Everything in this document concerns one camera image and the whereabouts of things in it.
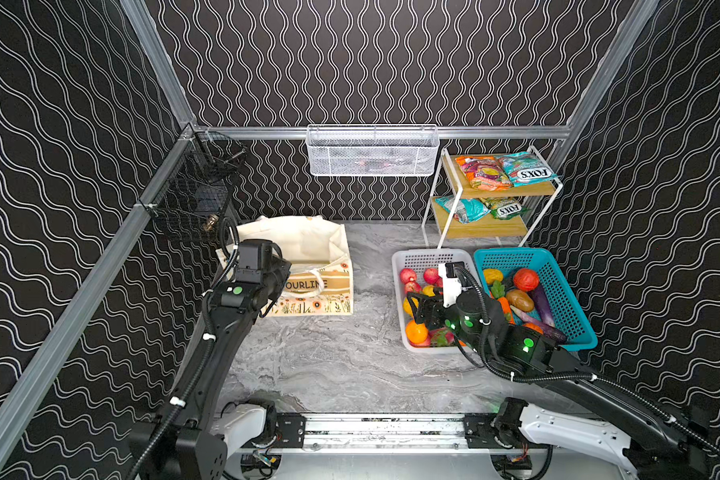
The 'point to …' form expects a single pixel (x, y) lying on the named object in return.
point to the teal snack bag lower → (468, 208)
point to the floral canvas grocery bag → (320, 278)
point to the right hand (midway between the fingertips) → (420, 293)
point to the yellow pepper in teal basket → (491, 275)
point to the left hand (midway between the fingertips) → (296, 260)
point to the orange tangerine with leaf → (416, 333)
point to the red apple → (407, 275)
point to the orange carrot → (498, 292)
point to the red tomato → (526, 279)
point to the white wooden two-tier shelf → (489, 195)
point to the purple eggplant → (542, 304)
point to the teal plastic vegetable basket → (569, 316)
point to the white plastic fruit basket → (425, 259)
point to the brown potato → (520, 300)
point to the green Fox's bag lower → (504, 208)
